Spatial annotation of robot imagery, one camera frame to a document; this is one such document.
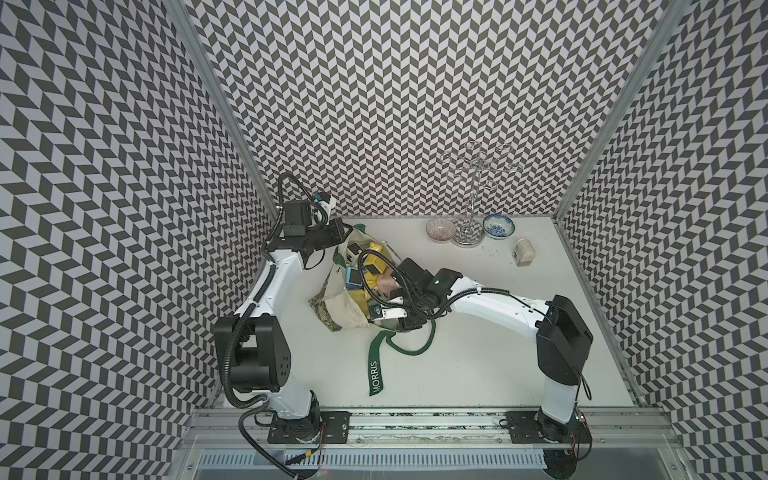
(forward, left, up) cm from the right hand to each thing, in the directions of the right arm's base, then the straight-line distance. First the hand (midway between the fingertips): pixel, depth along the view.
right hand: (400, 311), depth 83 cm
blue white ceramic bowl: (+38, -37, -6) cm, 54 cm away
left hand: (+19, +14, +14) cm, 28 cm away
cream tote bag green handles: (-3, +13, +7) cm, 15 cm away
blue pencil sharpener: (+7, +13, +7) cm, 16 cm away
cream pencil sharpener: (+22, -42, -2) cm, 47 cm away
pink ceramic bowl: (+37, -15, -7) cm, 40 cm away
